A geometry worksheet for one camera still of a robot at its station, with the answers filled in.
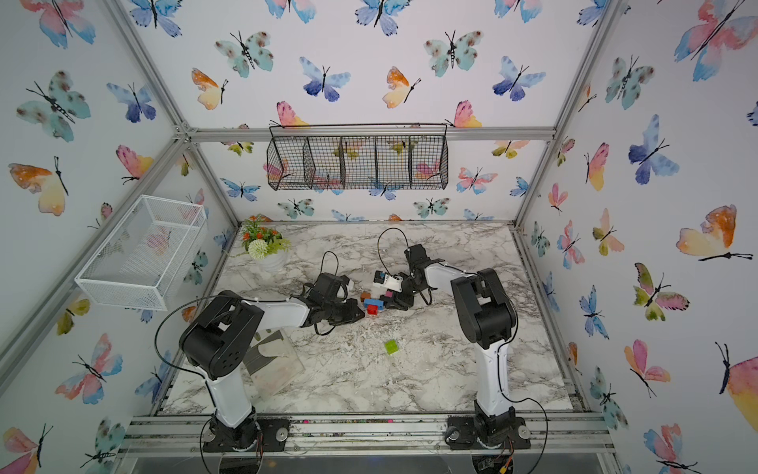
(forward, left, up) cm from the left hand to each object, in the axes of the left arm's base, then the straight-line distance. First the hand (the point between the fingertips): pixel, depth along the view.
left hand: (369, 312), depth 94 cm
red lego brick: (+1, -1, 0) cm, 2 cm away
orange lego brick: (+6, +1, 0) cm, 7 cm away
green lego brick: (-11, -7, -1) cm, 13 cm away
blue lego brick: (+3, -1, +1) cm, 4 cm away
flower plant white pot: (+17, +32, +15) cm, 39 cm away
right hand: (+8, -8, 0) cm, 11 cm away
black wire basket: (+41, +3, +29) cm, 51 cm away
